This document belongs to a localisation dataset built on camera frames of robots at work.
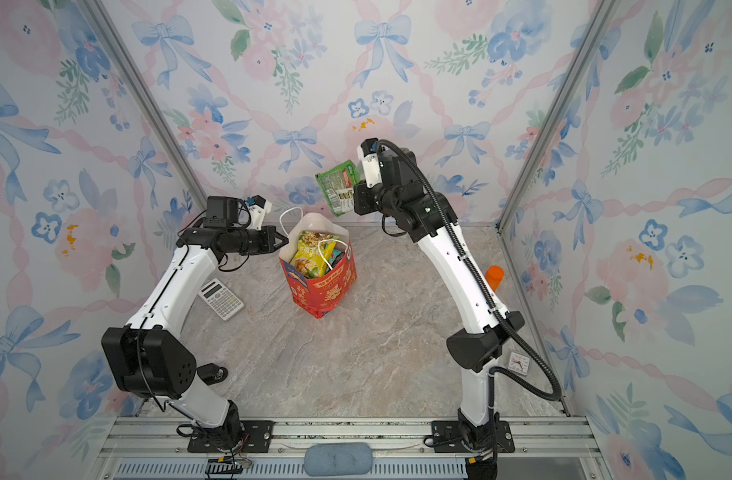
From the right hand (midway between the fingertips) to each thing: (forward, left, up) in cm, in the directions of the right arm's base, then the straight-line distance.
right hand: (357, 184), depth 70 cm
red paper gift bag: (-13, +12, -28) cm, 33 cm away
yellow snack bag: (-4, +13, -21) cm, 25 cm away
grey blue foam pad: (-50, +4, -40) cm, 64 cm away
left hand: (-2, +19, -16) cm, 25 cm away
